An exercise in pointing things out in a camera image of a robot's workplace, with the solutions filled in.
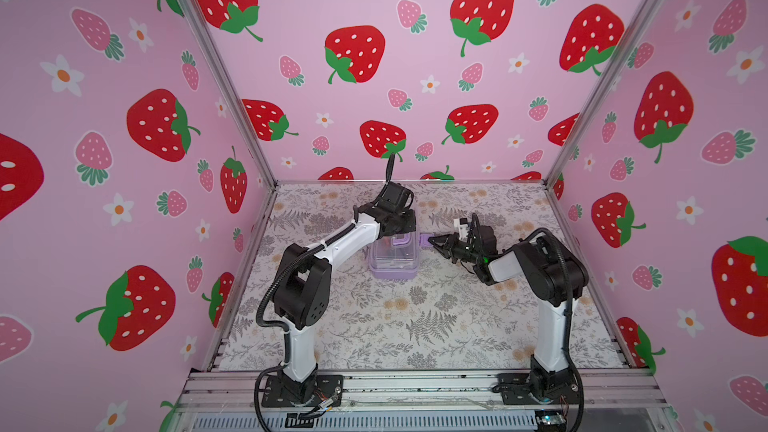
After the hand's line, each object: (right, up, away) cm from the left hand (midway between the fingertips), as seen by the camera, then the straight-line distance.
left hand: (414, 223), depth 92 cm
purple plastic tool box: (-6, -10, -2) cm, 12 cm away
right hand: (+4, -5, +2) cm, 7 cm away
